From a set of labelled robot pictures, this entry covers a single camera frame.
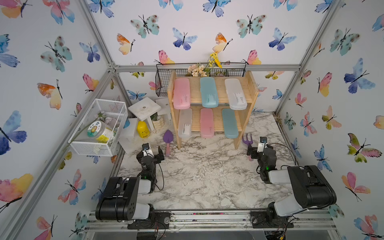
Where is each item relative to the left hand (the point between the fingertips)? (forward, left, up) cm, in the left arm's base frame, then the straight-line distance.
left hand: (152, 147), depth 90 cm
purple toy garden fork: (+9, -61, -10) cm, 63 cm away
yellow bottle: (+12, +8, +2) cm, 15 cm away
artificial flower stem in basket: (+5, +21, +23) cm, 32 cm away
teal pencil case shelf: (+7, -46, +11) cm, 48 cm away
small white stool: (+20, +6, +12) cm, 24 cm away
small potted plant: (+21, 0, -1) cm, 21 cm away
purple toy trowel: (+13, -6, -9) cm, 17 cm away
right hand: (+2, -65, 0) cm, 65 cm away
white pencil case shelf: (+7, -20, +13) cm, 24 cm away
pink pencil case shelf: (+8, -32, +11) cm, 35 cm away
